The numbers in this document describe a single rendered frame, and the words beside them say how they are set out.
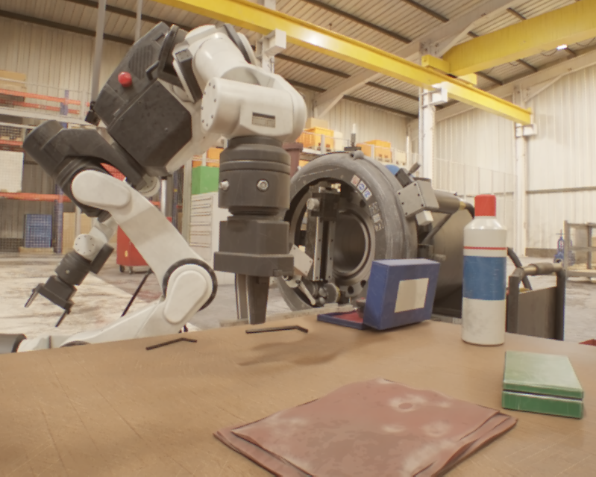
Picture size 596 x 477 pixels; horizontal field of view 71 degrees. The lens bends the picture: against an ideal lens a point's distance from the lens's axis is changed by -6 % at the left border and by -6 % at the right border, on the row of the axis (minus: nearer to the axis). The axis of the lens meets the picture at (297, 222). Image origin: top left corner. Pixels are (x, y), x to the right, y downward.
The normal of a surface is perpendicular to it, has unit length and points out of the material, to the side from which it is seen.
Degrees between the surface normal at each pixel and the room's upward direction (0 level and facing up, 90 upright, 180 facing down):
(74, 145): 90
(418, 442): 13
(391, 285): 100
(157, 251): 90
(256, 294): 90
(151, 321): 111
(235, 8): 90
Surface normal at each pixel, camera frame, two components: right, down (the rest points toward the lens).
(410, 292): 0.65, 0.16
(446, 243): 0.67, -0.06
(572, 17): -0.81, -0.04
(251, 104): 0.49, -0.02
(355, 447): 0.18, -0.95
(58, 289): 0.21, -0.07
